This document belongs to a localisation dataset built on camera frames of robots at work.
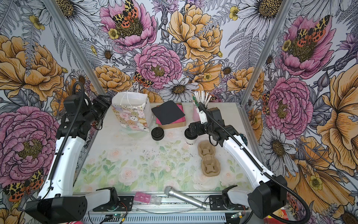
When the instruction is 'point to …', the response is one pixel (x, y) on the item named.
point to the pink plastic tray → (147, 198)
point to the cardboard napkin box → (174, 125)
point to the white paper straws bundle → (200, 96)
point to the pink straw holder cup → (196, 115)
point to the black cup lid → (188, 135)
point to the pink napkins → (182, 119)
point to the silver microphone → (169, 192)
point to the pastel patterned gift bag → (133, 111)
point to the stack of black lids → (157, 133)
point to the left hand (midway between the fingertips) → (111, 105)
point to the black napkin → (167, 112)
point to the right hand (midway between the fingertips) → (196, 127)
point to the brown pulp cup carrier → (210, 166)
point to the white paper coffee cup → (190, 142)
